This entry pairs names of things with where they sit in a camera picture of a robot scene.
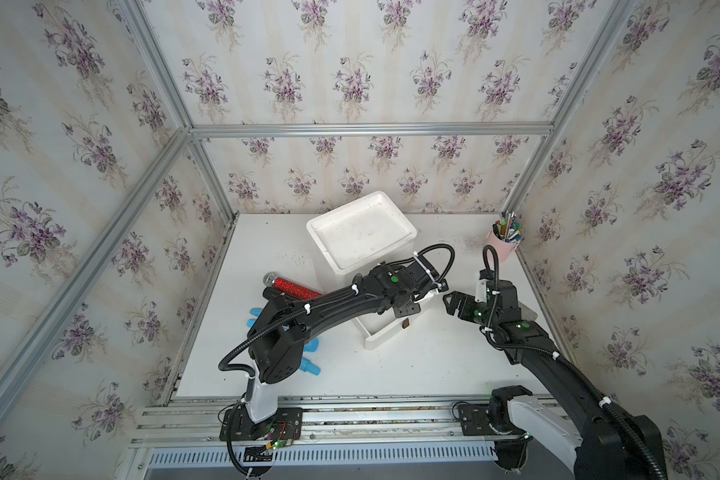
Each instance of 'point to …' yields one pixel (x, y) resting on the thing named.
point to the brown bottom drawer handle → (405, 323)
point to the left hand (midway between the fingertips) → (407, 293)
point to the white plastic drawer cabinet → (353, 239)
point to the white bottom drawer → (378, 327)
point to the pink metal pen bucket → (504, 249)
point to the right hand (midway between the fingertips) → (463, 300)
